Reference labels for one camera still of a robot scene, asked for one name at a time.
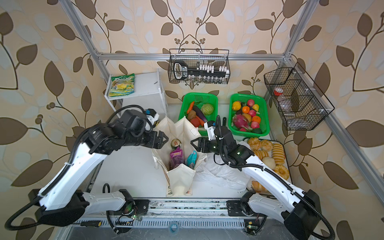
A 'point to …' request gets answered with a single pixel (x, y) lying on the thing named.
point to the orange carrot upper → (191, 107)
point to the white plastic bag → (208, 170)
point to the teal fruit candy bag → (191, 159)
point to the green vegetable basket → (200, 99)
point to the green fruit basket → (262, 103)
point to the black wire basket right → (301, 103)
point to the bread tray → (272, 154)
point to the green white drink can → (175, 143)
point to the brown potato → (191, 114)
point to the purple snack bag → (176, 158)
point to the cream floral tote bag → (179, 181)
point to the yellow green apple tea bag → (122, 85)
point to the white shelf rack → (148, 94)
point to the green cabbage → (207, 109)
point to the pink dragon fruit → (240, 121)
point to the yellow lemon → (236, 106)
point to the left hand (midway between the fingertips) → (163, 137)
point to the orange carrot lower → (201, 122)
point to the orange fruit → (245, 109)
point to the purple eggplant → (199, 112)
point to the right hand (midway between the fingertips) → (195, 143)
